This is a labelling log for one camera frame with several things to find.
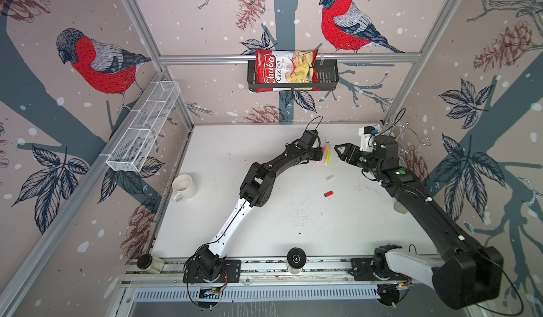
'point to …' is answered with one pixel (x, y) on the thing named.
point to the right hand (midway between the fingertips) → (339, 147)
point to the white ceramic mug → (185, 187)
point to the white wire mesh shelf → (140, 135)
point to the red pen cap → (328, 194)
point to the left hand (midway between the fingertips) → (327, 151)
